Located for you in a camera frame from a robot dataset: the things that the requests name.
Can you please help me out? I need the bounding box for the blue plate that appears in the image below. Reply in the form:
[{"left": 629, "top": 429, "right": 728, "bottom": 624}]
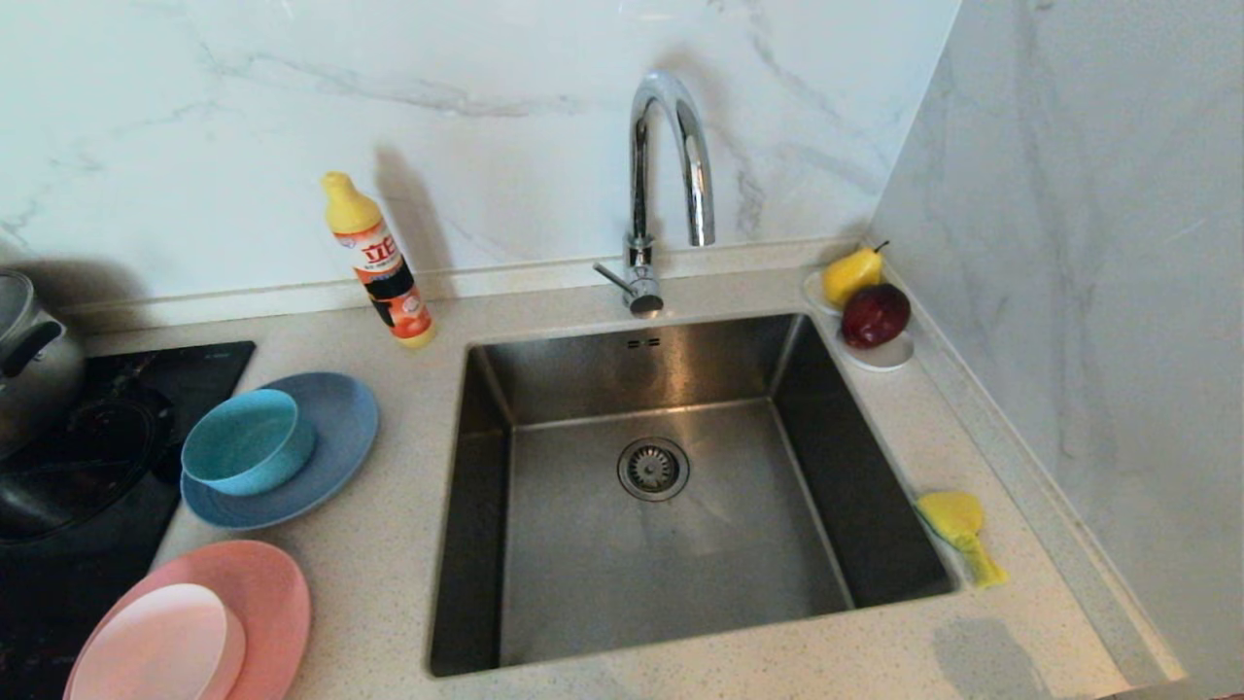
[{"left": 181, "top": 371, "right": 380, "bottom": 531}]

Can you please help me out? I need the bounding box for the stainless steel sink basin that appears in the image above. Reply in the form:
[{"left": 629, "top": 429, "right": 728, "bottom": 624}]
[{"left": 429, "top": 311, "right": 958, "bottom": 679}]

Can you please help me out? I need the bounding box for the black frying pan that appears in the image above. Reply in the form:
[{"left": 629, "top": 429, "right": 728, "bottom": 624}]
[{"left": 0, "top": 389, "right": 176, "bottom": 545}]

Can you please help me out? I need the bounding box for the chrome gooseneck faucet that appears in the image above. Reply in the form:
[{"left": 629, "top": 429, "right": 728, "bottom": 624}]
[{"left": 595, "top": 70, "right": 717, "bottom": 317}]

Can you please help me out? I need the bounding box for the dark red apple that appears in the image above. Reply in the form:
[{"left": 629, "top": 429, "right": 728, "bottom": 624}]
[{"left": 841, "top": 283, "right": 913, "bottom": 350}]

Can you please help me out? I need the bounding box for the yellow sponge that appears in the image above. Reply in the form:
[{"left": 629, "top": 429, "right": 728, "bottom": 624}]
[{"left": 916, "top": 491, "right": 1010, "bottom": 590}]

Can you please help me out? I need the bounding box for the teal bowl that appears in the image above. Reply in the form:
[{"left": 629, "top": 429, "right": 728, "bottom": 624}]
[{"left": 182, "top": 389, "right": 317, "bottom": 496}]

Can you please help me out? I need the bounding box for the orange yellow dish soap bottle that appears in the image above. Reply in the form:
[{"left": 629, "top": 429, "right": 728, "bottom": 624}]
[{"left": 322, "top": 172, "right": 435, "bottom": 349}]

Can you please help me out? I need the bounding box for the round metal drain strainer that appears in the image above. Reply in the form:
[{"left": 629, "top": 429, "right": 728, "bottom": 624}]
[{"left": 617, "top": 437, "right": 691, "bottom": 503}]

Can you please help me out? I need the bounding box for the small light pink plate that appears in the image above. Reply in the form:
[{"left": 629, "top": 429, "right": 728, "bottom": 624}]
[{"left": 68, "top": 583, "right": 247, "bottom": 700}]

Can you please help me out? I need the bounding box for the small white fruit dish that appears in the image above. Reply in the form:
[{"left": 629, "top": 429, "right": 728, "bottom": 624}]
[{"left": 803, "top": 269, "right": 916, "bottom": 372}]

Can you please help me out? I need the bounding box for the yellow pear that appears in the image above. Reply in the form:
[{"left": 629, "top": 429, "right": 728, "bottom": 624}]
[{"left": 822, "top": 241, "right": 890, "bottom": 309}]

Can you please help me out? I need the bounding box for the black induction cooktop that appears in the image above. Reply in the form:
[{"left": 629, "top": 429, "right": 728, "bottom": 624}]
[{"left": 0, "top": 340, "right": 257, "bottom": 700}]

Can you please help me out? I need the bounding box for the large pink plate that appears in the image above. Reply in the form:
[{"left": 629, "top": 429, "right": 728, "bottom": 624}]
[{"left": 64, "top": 541, "right": 312, "bottom": 700}]

